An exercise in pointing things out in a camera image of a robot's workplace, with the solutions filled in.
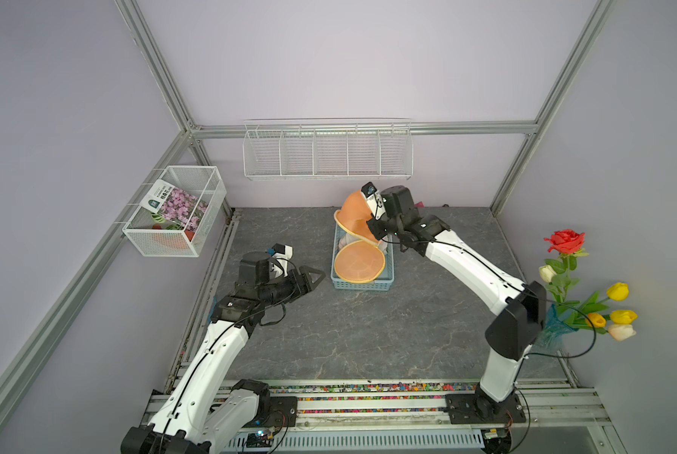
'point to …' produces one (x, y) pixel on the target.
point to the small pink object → (420, 204)
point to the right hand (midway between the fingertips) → (374, 210)
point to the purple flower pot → (174, 208)
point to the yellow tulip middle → (623, 316)
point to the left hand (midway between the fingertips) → (319, 280)
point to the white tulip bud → (546, 272)
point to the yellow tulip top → (618, 291)
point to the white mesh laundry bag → (346, 239)
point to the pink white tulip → (621, 331)
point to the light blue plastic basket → (384, 282)
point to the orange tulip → (597, 320)
